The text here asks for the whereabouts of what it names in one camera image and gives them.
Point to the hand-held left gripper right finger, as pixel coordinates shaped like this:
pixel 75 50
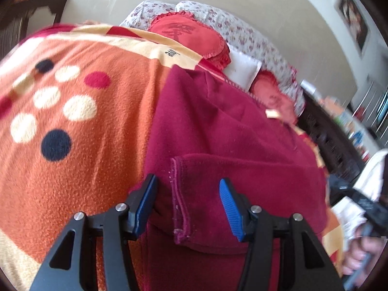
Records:
pixel 232 212

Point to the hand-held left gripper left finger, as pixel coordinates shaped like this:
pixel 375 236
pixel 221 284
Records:
pixel 144 209

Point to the dark red knit sweater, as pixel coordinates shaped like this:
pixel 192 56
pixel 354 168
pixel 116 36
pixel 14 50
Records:
pixel 227 133

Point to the person's right hand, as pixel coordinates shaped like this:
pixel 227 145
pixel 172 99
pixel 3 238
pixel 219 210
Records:
pixel 353 260

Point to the orange red printed blanket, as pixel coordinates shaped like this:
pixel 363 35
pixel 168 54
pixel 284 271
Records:
pixel 106 157

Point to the dark carved wooden cabinet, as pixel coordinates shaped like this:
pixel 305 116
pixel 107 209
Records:
pixel 333 145

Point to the metal stair railing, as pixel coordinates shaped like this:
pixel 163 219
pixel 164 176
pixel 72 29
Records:
pixel 371 112

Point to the orange cardboard box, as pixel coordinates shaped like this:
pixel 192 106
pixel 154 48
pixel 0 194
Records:
pixel 332 103

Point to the red heart-shaped pillow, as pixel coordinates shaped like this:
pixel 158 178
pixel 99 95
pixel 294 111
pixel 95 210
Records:
pixel 272 94
pixel 188 33

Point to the white flat box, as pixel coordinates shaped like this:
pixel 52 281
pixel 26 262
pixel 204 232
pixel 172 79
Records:
pixel 307 88

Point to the white square pillow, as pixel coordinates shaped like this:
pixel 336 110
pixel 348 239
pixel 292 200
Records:
pixel 242 66

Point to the dark wooden side table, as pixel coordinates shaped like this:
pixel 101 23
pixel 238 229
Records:
pixel 45 6

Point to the framed wall picture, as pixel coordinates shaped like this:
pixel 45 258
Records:
pixel 353 21

